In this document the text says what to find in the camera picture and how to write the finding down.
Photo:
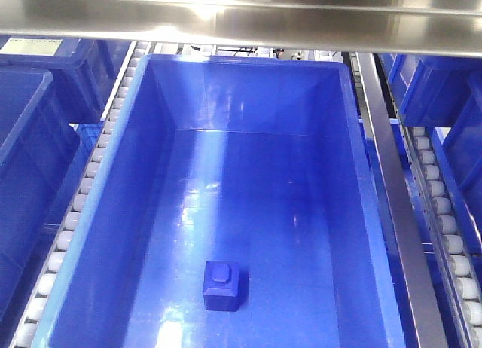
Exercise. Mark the steel rack with white rollers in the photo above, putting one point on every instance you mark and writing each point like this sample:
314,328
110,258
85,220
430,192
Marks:
241,24

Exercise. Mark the large blue plastic bin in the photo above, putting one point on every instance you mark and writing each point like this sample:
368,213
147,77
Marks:
282,212

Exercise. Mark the blue bottle-shaped plastic box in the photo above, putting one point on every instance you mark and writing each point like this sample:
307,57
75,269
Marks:
220,291

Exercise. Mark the row of blue bins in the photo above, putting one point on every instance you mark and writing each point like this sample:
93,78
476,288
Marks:
30,156

